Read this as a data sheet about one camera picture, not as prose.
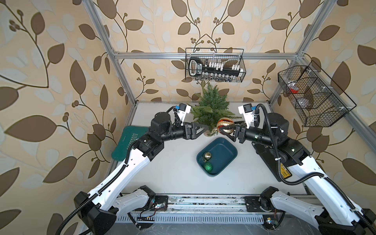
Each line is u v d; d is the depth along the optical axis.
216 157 0.89
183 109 0.59
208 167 0.82
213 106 0.74
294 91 0.82
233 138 0.54
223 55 0.91
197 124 0.83
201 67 0.84
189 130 0.55
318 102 0.73
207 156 0.87
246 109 0.54
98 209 0.37
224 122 0.58
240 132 0.53
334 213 0.39
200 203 0.75
